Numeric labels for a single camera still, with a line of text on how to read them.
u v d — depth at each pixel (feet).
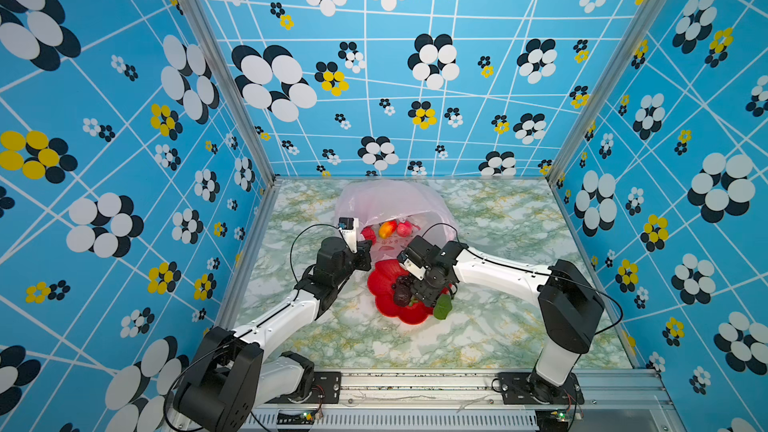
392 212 2.71
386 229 3.33
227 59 2.85
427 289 2.52
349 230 2.40
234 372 1.34
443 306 2.65
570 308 1.50
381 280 2.98
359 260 2.47
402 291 2.82
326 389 2.41
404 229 3.25
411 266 2.35
